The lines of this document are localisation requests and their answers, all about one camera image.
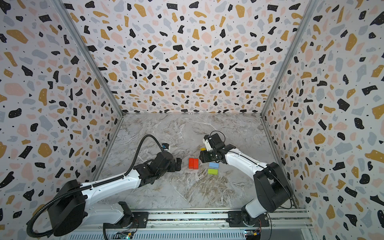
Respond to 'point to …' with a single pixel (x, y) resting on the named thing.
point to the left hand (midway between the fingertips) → (175, 159)
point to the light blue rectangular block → (213, 165)
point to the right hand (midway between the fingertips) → (201, 154)
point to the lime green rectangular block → (213, 171)
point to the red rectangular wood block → (191, 163)
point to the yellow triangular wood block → (203, 149)
